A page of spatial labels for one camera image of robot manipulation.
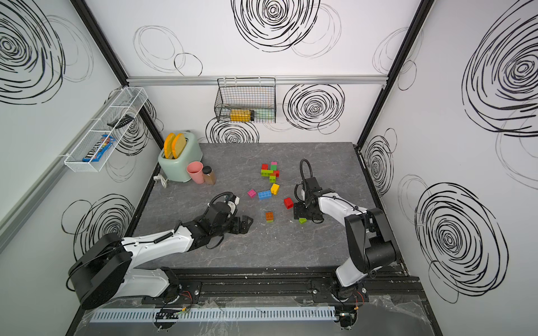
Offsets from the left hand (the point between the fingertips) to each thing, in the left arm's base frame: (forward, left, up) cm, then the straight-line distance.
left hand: (245, 220), depth 86 cm
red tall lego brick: (+10, -19, -2) cm, 21 cm away
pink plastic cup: (+24, +26, +3) cm, 36 cm away
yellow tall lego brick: (+18, -12, -3) cm, 21 cm away
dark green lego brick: (+31, -11, -3) cm, 34 cm away
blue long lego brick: (+15, -7, -5) cm, 17 cm away
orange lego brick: (+3, -10, -2) cm, 11 cm away
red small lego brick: (+28, -13, -4) cm, 31 cm away
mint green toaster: (+21, +34, +5) cm, 41 cm away
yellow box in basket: (+35, +4, +26) cm, 44 cm away
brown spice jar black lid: (+22, +20, +1) cm, 29 cm away
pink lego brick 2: (+16, -1, -4) cm, 16 cm away
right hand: (+5, -26, -4) cm, 26 cm away
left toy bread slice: (+28, +36, +17) cm, 48 cm away
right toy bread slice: (+29, +32, +15) cm, 45 cm away
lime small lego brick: (+2, -10, -5) cm, 12 cm away
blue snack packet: (+9, +49, +28) cm, 57 cm away
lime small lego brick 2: (+2, -24, -3) cm, 24 cm away
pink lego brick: (+35, -11, -4) cm, 37 cm away
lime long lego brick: (+27, -8, -3) cm, 29 cm away
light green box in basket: (+35, -7, +27) cm, 45 cm away
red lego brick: (+32, -7, -3) cm, 32 cm away
